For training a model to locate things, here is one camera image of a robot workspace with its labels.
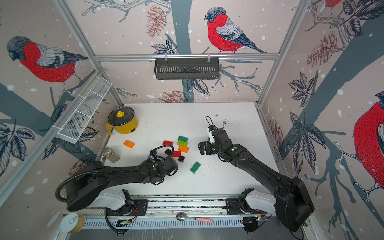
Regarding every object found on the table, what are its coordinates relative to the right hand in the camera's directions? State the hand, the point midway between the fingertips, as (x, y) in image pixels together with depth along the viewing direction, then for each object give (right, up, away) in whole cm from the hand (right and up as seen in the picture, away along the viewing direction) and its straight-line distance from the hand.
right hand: (205, 142), depth 83 cm
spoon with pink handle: (-12, -35, -11) cm, 39 cm away
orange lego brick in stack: (-14, -6, +10) cm, 18 cm away
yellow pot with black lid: (-56, +13, +17) cm, 60 cm away
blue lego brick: (-34, -11, +7) cm, 37 cm away
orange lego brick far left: (-50, -4, +14) cm, 52 cm away
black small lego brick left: (-23, -8, +9) cm, 26 cm away
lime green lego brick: (-15, -3, +15) cm, 21 cm away
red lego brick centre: (-18, -10, +13) cm, 25 cm away
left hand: (-21, -14, +5) cm, 26 cm away
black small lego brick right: (-15, -11, +6) cm, 19 cm away
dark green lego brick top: (-15, 0, +17) cm, 22 cm away
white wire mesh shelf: (-73, +7, -5) cm, 73 cm away
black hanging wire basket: (-18, +50, +24) cm, 58 cm away
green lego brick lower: (-6, -15, +3) cm, 16 cm away
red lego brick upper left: (-26, -3, +14) cm, 29 cm away
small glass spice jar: (-55, -8, +1) cm, 55 cm away
